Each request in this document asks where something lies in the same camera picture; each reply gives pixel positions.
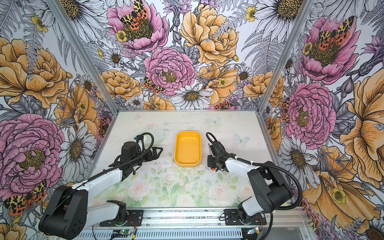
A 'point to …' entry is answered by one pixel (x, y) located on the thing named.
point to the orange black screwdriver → (213, 169)
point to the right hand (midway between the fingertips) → (211, 164)
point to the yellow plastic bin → (188, 148)
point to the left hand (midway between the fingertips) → (156, 154)
